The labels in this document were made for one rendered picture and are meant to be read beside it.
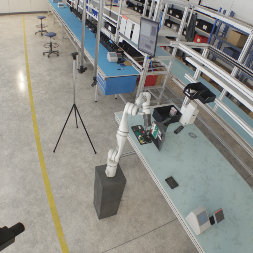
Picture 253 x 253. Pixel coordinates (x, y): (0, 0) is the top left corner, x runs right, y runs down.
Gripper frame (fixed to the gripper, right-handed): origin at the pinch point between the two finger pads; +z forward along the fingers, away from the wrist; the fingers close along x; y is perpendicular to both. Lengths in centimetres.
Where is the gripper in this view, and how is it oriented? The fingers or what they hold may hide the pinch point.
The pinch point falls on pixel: (146, 132)
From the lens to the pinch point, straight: 188.4
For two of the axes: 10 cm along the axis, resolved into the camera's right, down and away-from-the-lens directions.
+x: -4.2, -1.4, 9.0
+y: 9.0, -1.8, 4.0
